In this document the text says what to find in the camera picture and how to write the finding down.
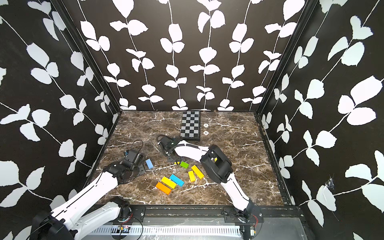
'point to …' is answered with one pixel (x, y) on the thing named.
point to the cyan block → (176, 180)
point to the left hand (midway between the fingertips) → (142, 167)
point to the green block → (184, 164)
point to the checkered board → (190, 126)
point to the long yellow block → (196, 171)
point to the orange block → (163, 188)
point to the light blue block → (149, 163)
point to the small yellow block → (191, 175)
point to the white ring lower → (206, 132)
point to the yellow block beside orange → (169, 182)
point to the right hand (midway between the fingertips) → (173, 157)
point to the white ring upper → (206, 125)
